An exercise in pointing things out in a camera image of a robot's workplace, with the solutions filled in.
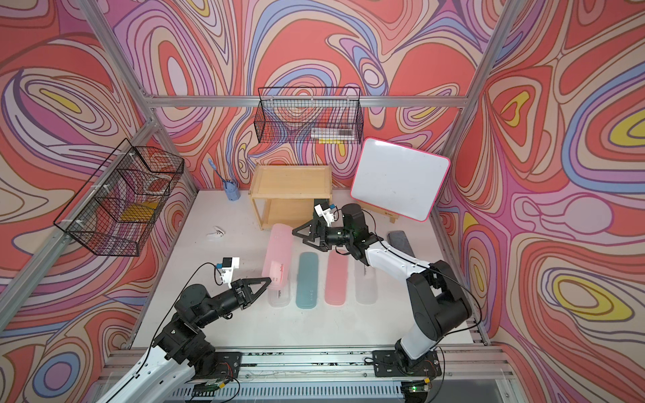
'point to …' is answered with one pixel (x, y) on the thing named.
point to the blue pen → (213, 165)
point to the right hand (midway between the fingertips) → (300, 243)
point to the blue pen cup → (232, 191)
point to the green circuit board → (207, 389)
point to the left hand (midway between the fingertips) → (271, 285)
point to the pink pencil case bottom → (278, 261)
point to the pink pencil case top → (336, 280)
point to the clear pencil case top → (366, 284)
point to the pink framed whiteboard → (399, 178)
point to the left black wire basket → (115, 211)
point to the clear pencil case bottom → (279, 297)
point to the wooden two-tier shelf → (285, 194)
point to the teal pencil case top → (307, 275)
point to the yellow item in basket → (139, 211)
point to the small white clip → (217, 233)
